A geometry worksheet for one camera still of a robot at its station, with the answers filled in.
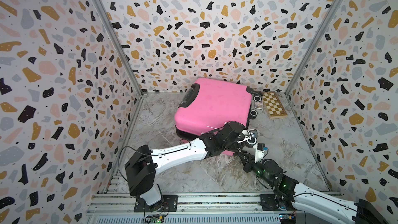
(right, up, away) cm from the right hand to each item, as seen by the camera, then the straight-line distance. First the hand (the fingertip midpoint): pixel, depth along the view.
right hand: (238, 156), depth 78 cm
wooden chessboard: (+32, +26, +35) cm, 54 cm away
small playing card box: (+22, +26, +35) cm, 49 cm away
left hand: (+1, +15, -2) cm, 15 cm away
